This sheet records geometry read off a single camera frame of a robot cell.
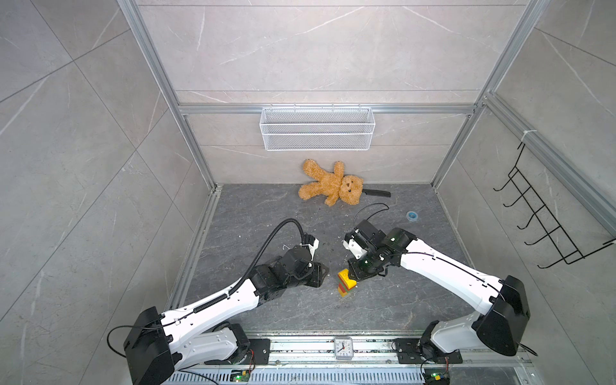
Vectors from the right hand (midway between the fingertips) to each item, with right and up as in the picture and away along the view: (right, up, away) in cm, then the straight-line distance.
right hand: (354, 275), depth 76 cm
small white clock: (-4, -22, -3) cm, 22 cm away
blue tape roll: (+32, +18, +31) cm, 48 cm away
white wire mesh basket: (-11, +56, +24) cm, 62 cm away
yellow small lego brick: (-3, -9, +7) cm, 12 cm away
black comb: (+18, +29, +40) cm, 53 cm away
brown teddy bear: (-3, +32, +34) cm, 47 cm away
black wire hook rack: (+54, +15, -12) cm, 57 cm away
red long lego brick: (-4, -4, +2) cm, 6 cm away
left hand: (-8, +3, -2) cm, 9 cm away
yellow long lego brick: (-3, 0, 0) cm, 3 cm away
